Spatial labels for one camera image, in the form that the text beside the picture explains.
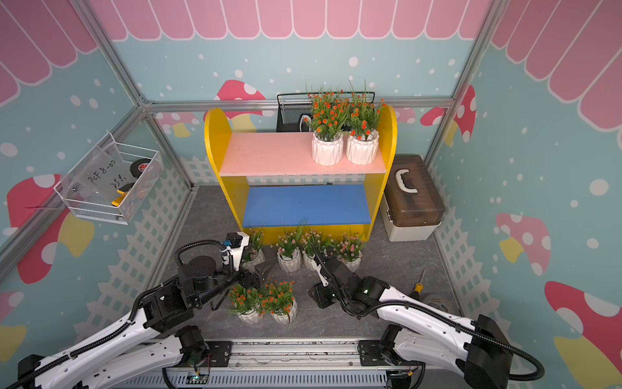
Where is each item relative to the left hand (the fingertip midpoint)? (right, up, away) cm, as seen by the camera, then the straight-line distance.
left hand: (264, 258), depth 69 cm
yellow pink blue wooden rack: (0, +21, +28) cm, 36 cm away
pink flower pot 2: (+13, +3, +14) cm, 20 cm away
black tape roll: (-44, +28, +11) cm, 53 cm away
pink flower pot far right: (+25, +1, +11) cm, 27 cm away
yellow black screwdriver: (+51, -14, +17) cm, 56 cm away
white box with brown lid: (+52, +16, +25) cm, 60 cm away
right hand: (+14, -13, +8) cm, 20 cm away
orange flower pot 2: (+3, -13, +3) cm, 14 cm away
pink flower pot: (+5, -2, +16) cm, 17 cm away
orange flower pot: (-6, -15, +4) cm, 17 cm away
